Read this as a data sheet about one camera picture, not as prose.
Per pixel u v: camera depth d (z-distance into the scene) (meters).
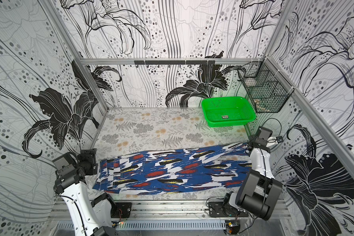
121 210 0.73
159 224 0.76
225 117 1.13
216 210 0.72
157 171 0.84
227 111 1.14
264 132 0.64
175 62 0.90
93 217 0.43
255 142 0.64
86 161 0.65
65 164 0.53
